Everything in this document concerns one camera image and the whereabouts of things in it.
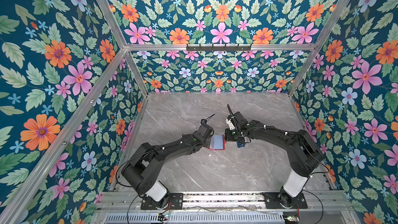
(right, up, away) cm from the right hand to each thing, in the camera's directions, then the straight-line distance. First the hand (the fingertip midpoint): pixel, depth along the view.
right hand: (224, 136), depth 91 cm
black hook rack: (-3, +54, +3) cm, 54 cm away
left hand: (-9, +1, -1) cm, 9 cm away
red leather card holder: (-4, -4, +3) cm, 6 cm away
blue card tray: (+10, -5, 0) cm, 11 cm away
